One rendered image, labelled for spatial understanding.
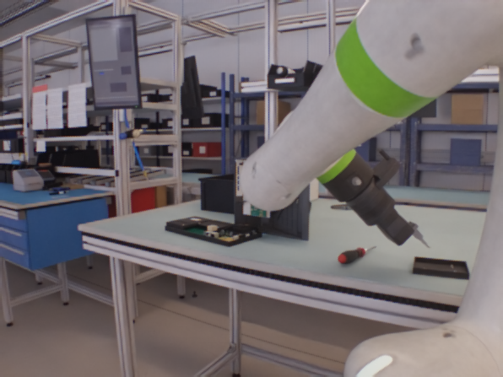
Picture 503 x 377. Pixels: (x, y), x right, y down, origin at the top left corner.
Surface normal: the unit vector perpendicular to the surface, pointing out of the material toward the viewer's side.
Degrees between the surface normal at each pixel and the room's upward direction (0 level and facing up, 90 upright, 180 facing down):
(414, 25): 117
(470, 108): 90
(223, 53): 90
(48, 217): 90
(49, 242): 90
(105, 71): 101
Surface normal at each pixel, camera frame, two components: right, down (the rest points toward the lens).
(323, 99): -0.90, 0.28
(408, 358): -0.04, -0.97
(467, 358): 0.24, -0.86
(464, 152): -0.52, 0.11
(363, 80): -0.72, 0.55
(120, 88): -0.11, 0.32
